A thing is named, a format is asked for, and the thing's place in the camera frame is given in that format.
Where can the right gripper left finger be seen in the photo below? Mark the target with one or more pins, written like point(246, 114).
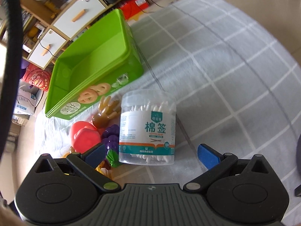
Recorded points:
point(85, 164)

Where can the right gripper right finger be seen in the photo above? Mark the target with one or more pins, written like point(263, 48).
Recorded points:
point(218, 166)

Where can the pink pig toy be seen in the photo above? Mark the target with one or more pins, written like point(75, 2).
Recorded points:
point(84, 136)

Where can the purple grape toy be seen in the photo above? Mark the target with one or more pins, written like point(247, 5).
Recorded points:
point(110, 137)

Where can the brown octopus toy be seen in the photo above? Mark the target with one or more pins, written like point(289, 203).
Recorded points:
point(108, 109)

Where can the cotton swab jar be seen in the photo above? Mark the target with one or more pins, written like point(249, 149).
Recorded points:
point(147, 131)

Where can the yellow corn toy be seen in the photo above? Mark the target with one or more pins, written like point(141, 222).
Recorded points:
point(108, 162)

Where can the white shopping bag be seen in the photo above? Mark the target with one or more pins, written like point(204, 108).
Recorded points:
point(27, 100)

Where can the grey checked tablecloth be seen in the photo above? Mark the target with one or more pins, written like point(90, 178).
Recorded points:
point(237, 90)

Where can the green plastic cookie box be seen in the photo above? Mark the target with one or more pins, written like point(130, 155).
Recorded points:
point(102, 60)

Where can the red lantern bag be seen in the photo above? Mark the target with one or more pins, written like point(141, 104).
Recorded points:
point(37, 77)

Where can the wooden drawer cabinet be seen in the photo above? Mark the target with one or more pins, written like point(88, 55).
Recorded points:
point(49, 26)

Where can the red storage box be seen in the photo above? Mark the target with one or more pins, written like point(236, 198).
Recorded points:
point(131, 8)

